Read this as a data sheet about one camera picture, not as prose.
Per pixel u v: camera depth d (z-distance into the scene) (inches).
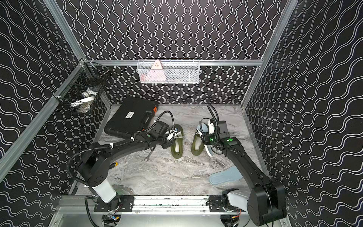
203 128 27.6
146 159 35.5
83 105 32.7
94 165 18.2
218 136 24.7
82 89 36.4
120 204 29.0
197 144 37.4
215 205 28.9
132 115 41.1
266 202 15.6
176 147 37.0
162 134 28.5
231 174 34.5
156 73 34.7
